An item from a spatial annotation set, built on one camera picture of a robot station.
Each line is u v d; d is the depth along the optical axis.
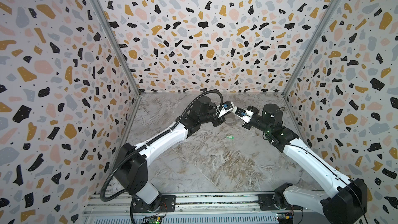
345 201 0.38
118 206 0.74
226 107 0.64
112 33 0.87
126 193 0.43
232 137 0.97
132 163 0.43
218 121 0.68
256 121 0.65
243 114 0.62
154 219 0.70
